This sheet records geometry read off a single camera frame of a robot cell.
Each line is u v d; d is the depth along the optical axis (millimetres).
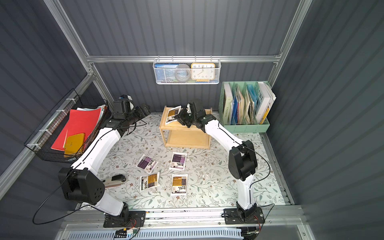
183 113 760
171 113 898
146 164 912
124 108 625
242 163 510
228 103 955
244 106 984
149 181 839
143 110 739
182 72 905
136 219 730
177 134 1055
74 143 680
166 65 866
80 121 744
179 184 833
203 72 888
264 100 937
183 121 777
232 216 730
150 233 707
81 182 423
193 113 679
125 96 725
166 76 860
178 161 929
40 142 606
